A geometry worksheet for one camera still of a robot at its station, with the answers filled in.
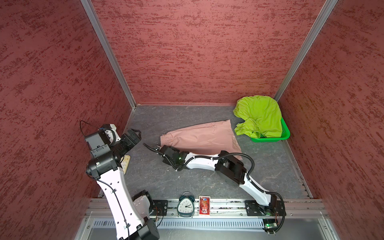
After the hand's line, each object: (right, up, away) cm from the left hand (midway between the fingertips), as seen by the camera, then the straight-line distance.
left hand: (135, 140), depth 68 cm
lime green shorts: (+79, +14, +45) cm, 92 cm away
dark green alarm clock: (+23, -33, +3) cm, 41 cm away
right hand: (+11, -11, +25) cm, 29 cm away
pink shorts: (+41, -4, +33) cm, 53 cm away
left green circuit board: (+8, -40, +3) cm, 41 cm away
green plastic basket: (+87, 0, +27) cm, 92 cm away
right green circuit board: (+64, -41, +2) cm, 76 cm away
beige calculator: (-14, -16, +19) cm, 29 cm away
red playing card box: (+33, -34, +5) cm, 47 cm away
